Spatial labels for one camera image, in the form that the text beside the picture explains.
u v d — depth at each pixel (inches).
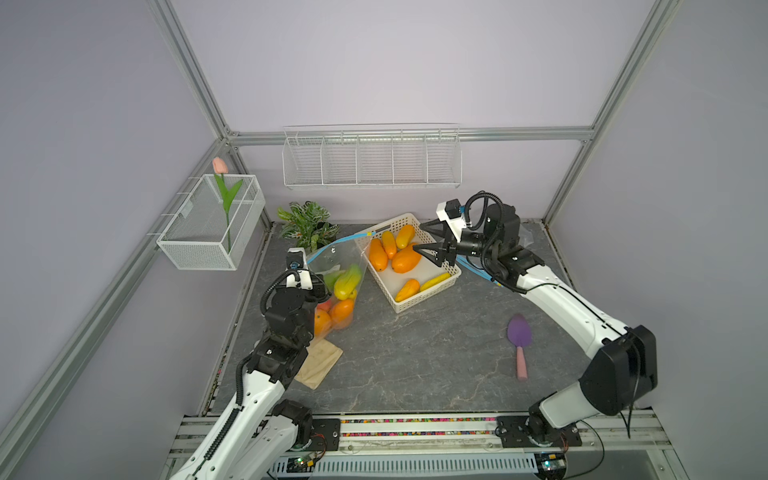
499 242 23.3
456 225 24.8
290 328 20.7
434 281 38.8
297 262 22.7
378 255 41.1
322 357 34.2
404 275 40.2
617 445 28.5
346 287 32.4
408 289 37.8
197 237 30.5
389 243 42.7
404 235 44.0
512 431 29.0
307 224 33.2
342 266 35.3
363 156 39.0
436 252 25.4
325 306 32.5
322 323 31.5
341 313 32.2
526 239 44.1
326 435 28.7
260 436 22.5
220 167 31.2
